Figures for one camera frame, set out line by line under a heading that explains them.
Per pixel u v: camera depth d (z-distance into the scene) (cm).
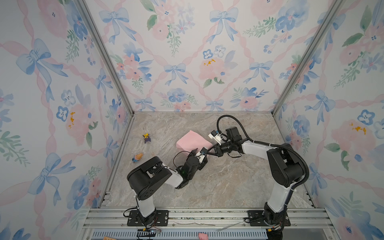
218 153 80
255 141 65
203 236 68
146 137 102
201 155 76
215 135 83
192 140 95
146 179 49
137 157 92
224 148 82
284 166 50
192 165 69
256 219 73
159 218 75
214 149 84
